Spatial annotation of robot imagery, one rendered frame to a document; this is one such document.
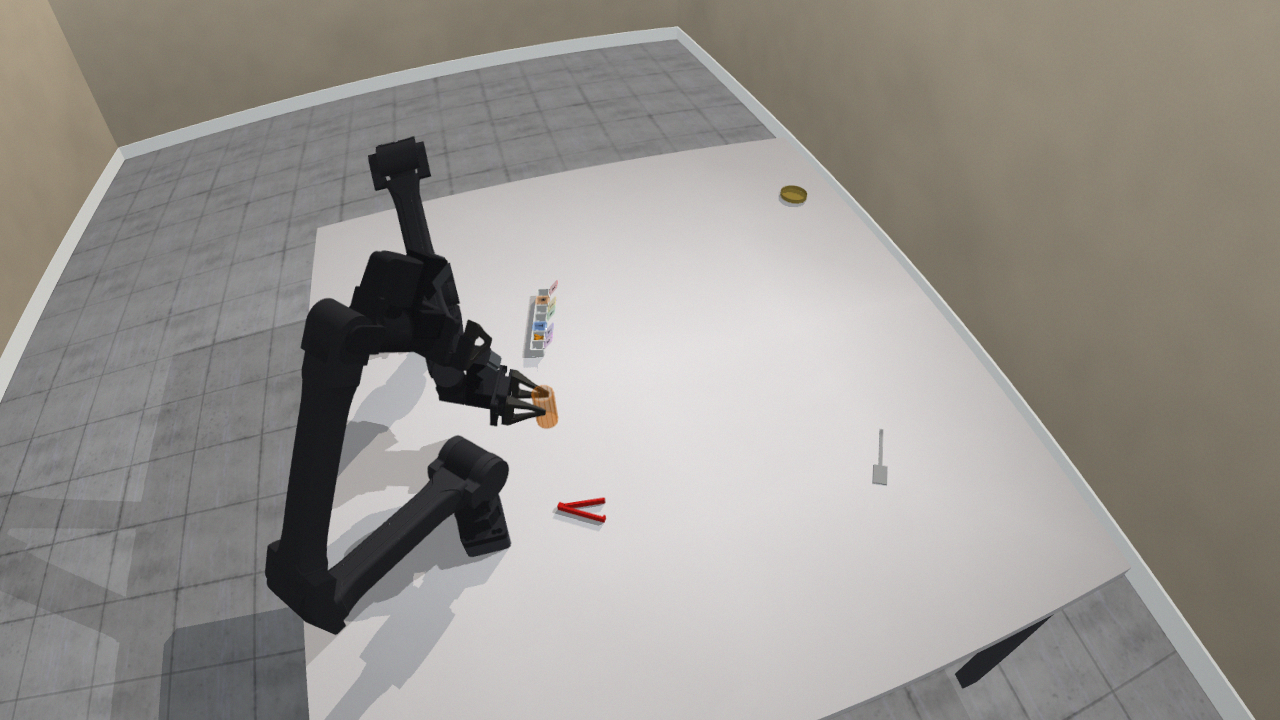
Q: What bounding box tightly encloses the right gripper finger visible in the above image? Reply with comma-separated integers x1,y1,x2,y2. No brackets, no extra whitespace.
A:
465,320,492,372

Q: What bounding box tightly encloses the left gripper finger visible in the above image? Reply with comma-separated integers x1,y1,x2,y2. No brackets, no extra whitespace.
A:
511,369,538,398
504,396,547,425

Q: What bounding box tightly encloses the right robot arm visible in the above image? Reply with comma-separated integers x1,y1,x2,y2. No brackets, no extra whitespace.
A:
265,249,509,635

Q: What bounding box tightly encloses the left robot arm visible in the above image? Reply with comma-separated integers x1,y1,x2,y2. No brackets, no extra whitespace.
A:
369,137,502,407

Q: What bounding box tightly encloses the translucent orange pill bottle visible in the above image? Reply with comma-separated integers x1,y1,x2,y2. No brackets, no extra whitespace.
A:
531,386,558,429

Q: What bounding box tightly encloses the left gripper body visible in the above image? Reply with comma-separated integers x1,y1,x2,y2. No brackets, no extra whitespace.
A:
463,365,513,427

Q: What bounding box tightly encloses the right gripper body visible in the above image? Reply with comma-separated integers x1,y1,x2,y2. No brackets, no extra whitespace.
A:
399,309,474,372

